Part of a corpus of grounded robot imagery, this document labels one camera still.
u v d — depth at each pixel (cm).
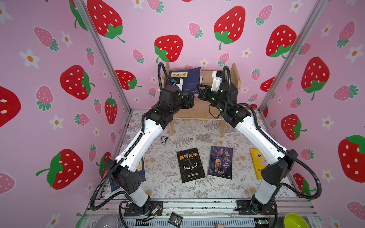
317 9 70
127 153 43
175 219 69
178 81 60
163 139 100
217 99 58
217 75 60
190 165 88
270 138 47
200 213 73
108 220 69
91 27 74
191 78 73
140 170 86
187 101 62
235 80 72
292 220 70
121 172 41
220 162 90
